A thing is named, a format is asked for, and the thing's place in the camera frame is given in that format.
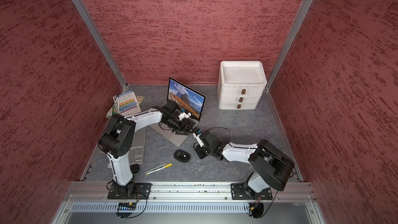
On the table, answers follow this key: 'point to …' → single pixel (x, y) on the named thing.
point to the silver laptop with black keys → (190, 101)
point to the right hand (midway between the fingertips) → (197, 152)
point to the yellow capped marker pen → (165, 166)
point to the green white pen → (155, 168)
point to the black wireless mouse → (182, 156)
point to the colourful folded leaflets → (125, 103)
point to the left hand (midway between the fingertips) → (189, 135)
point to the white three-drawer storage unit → (241, 84)
